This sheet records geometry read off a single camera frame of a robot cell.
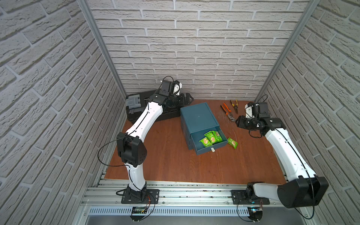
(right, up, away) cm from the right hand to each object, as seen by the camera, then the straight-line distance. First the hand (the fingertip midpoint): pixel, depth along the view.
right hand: (240, 122), depth 80 cm
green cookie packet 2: (-21, -11, -3) cm, 24 cm away
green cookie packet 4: (-14, -8, -2) cm, 16 cm away
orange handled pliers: (+3, +6, +31) cm, 32 cm away
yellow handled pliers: (+11, +11, +36) cm, 39 cm away
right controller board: (+3, -46, -11) cm, 47 cm away
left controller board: (-58, -46, -8) cm, 75 cm away
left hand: (-29, +15, +1) cm, 33 cm away
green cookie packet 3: (-18, -8, -1) cm, 20 cm away
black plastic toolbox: (-67, +12, +14) cm, 69 cm away
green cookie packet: (0, -15, +12) cm, 19 cm away
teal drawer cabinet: (-23, +7, +5) cm, 24 cm away
